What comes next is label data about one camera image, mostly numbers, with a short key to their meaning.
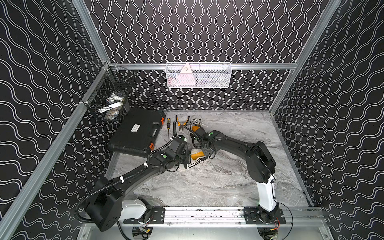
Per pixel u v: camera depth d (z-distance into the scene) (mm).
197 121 1043
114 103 753
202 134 752
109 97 870
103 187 409
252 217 735
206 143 676
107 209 404
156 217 748
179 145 628
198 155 923
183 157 704
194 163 870
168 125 1102
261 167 522
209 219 745
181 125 1087
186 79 898
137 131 1002
